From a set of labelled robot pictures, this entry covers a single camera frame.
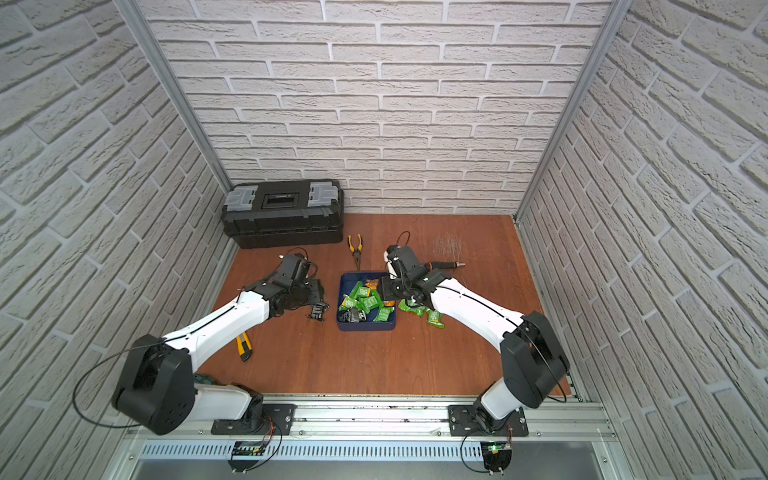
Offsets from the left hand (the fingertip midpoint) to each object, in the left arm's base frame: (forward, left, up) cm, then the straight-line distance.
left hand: (322, 286), depth 88 cm
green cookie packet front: (+3, -10, -8) cm, 13 cm away
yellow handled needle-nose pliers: (+19, -9, -8) cm, 22 cm away
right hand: (-2, -20, +3) cm, 20 cm away
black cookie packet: (-7, -9, -5) cm, 13 cm away
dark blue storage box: (+5, -6, -7) cm, 10 cm away
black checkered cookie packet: (-4, +2, -8) cm, 9 cm away
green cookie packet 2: (-4, -30, -8) cm, 31 cm away
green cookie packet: (-7, -35, -7) cm, 36 cm away
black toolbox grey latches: (+24, +15, +7) cm, 29 cm away
